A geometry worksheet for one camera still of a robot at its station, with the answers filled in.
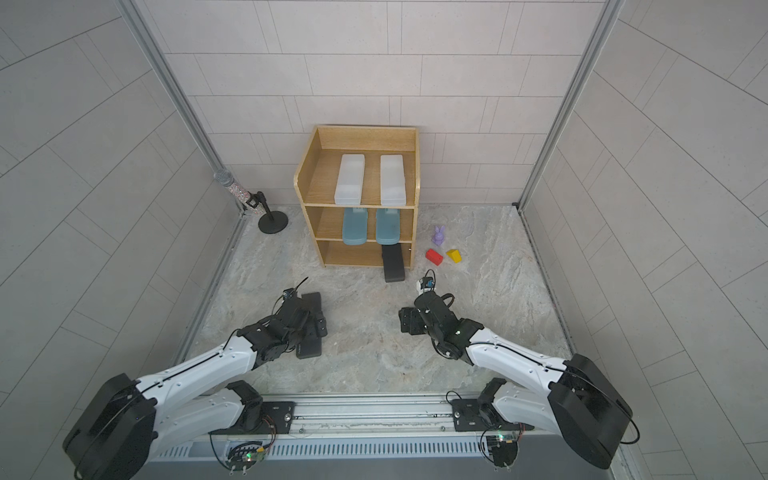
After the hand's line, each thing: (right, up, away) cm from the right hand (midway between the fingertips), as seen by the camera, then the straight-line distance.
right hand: (409, 314), depth 84 cm
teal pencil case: (-16, +25, +5) cm, 30 cm away
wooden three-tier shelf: (-26, +37, -3) cm, 45 cm away
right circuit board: (+21, -27, -16) cm, 38 cm away
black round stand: (-50, +27, +24) cm, 62 cm away
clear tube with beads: (-53, +39, +1) cm, 66 cm away
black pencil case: (-4, +12, +11) cm, 17 cm away
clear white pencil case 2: (-5, +37, -4) cm, 38 cm away
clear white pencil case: (-16, +36, -4) cm, 40 cm away
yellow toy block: (+16, +15, +17) cm, 28 cm away
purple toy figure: (+11, +22, +20) cm, 31 cm away
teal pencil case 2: (-6, +25, +5) cm, 26 cm away
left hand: (-26, -3, +2) cm, 26 cm away
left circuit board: (-37, -26, -19) cm, 49 cm away
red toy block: (+9, +15, +17) cm, 24 cm away
